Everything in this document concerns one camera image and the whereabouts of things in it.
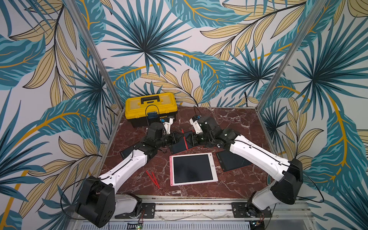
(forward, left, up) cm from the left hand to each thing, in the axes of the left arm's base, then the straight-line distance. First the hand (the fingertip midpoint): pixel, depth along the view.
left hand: (184, 136), depth 77 cm
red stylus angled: (-15, +17, -21) cm, 31 cm away
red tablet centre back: (-5, +2, -1) cm, 6 cm away
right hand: (-2, -1, +1) cm, 2 cm away
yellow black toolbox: (+23, +29, -5) cm, 38 cm away
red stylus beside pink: (-15, +19, -21) cm, 32 cm away
